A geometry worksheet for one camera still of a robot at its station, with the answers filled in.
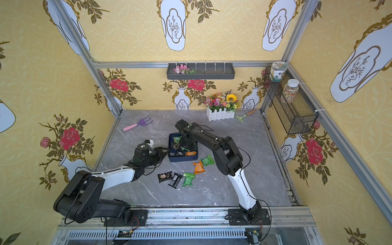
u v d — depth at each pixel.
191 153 0.95
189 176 0.87
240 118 1.17
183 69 0.88
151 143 0.85
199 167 0.90
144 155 0.71
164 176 0.86
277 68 0.84
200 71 0.92
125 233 0.73
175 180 0.85
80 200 0.43
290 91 0.72
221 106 1.06
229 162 0.56
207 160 0.92
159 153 0.79
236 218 0.73
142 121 1.16
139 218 0.73
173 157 0.94
